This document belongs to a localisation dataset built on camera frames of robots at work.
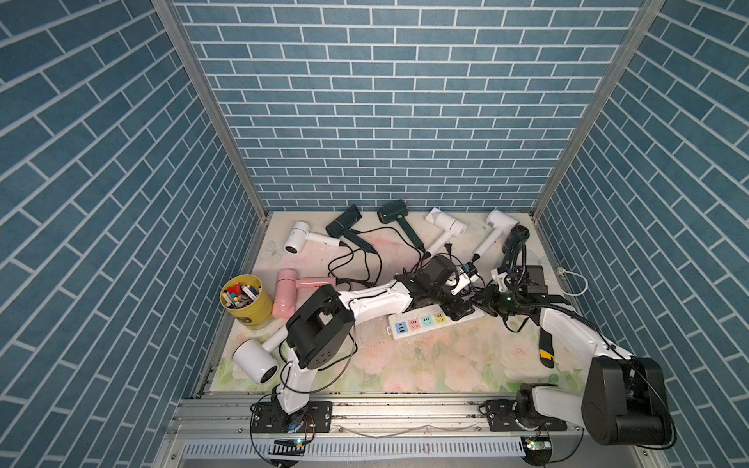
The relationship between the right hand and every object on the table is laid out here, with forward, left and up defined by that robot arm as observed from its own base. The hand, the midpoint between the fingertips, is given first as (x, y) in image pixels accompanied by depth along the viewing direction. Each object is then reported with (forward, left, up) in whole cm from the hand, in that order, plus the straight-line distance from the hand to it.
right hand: (474, 300), depth 86 cm
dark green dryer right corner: (+27, -18, +1) cm, 32 cm away
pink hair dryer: (+2, +59, -3) cm, 59 cm away
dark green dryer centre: (+40, +26, -2) cm, 48 cm away
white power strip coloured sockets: (-7, +22, -6) cm, 23 cm away
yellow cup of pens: (-5, +69, 0) cm, 69 cm away
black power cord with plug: (-5, +13, +22) cm, 26 cm away
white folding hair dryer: (+33, +5, -3) cm, 34 cm away
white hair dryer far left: (+25, +61, -3) cm, 66 cm away
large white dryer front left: (-22, +59, -2) cm, 63 cm away
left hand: (-2, +1, +2) cm, 3 cm away
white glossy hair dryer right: (+39, -15, -4) cm, 42 cm away
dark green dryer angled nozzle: (+28, +46, -3) cm, 54 cm away
